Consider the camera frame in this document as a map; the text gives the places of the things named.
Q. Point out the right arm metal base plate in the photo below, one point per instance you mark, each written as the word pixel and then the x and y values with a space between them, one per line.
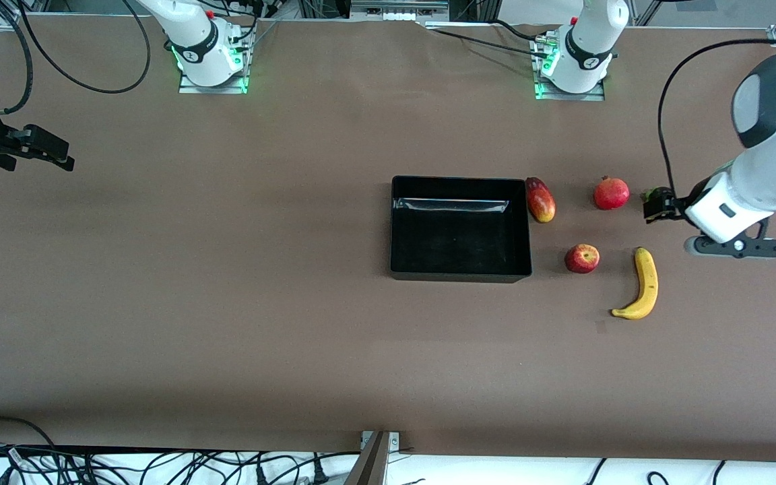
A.
pixel 189 87

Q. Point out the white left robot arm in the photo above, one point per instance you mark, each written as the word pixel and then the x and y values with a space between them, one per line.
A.
pixel 765 168

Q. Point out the brown table cover sheet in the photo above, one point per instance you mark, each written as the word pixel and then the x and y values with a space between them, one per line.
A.
pixel 226 337

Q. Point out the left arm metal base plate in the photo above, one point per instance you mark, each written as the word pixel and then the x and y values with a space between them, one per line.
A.
pixel 566 96

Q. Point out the red yellow mango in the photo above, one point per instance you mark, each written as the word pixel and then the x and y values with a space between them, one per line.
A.
pixel 541 202

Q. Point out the small metal bracket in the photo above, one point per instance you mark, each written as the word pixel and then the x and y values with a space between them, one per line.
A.
pixel 395 439

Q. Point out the dark purple mangosteen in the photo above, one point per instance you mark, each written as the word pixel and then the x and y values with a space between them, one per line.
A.
pixel 661 195

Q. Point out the grey metal profile bar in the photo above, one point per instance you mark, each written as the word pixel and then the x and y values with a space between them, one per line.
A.
pixel 369 465

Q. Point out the red apple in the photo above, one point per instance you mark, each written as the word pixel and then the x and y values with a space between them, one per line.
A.
pixel 582 259

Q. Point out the yellow banana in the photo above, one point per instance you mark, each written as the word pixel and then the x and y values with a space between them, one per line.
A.
pixel 647 283

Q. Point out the grey metal device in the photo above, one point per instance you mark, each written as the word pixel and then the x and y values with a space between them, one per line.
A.
pixel 398 8

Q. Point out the red pomegranate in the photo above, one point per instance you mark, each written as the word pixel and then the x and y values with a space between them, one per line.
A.
pixel 611 194

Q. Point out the black plastic box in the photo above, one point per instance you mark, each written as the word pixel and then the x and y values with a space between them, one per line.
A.
pixel 459 236

